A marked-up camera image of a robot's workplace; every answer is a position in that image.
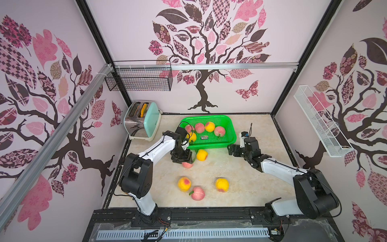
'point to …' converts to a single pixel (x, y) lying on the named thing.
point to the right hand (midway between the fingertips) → (233, 148)
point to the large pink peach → (199, 128)
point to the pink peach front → (198, 193)
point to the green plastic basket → (214, 141)
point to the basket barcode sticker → (204, 137)
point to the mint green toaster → (142, 119)
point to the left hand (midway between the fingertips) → (185, 164)
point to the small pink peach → (219, 131)
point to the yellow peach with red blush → (209, 126)
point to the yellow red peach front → (184, 184)
